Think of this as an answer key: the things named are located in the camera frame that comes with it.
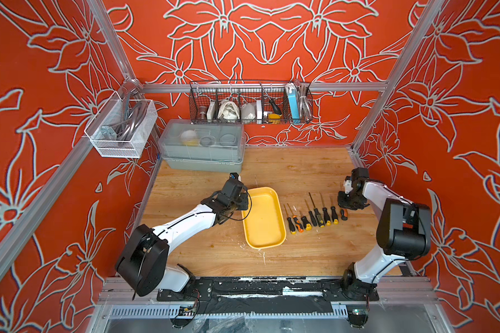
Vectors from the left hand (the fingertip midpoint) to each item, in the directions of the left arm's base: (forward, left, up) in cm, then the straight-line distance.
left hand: (246, 196), depth 87 cm
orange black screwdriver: (-1, -44, -8) cm, 44 cm away
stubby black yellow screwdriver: (-7, -27, -9) cm, 29 cm away
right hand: (+5, -43, -8) cm, 44 cm away
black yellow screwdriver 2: (0, -40, -10) cm, 41 cm away
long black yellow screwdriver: (-1, -37, -10) cm, 38 cm away
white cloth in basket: (+30, +10, +22) cm, 38 cm away
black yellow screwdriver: (-5, -33, -9) cm, 35 cm away
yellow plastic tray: (-9, -8, -5) cm, 13 cm away
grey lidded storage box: (+25, +17, +5) cm, 31 cm away
